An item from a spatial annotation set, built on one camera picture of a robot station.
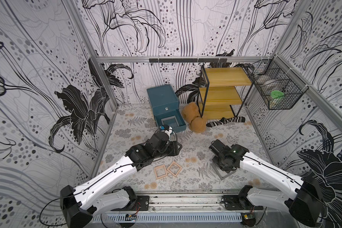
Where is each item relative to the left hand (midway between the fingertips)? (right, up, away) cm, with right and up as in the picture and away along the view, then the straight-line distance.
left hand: (180, 150), depth 71 cm
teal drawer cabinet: (-9, +25, +23) cm, 35 cm away
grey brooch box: (-5, +14, +29) cm, 32 cm away
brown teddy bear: (+9, +19, +28) cm, 36 cm away
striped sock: (+36, +15, +36) cm, 53 cm away
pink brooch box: (-11, -16, +13) cm, 23 cm away
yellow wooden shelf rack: (+34, +37, +34) cm, 60 cm away
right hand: (+21, -9, +10) cm, 24 cm away
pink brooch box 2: (-3, -14, +14) cm, 20 cm away
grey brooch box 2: (+27, -18, +11) cm, 34 cm away
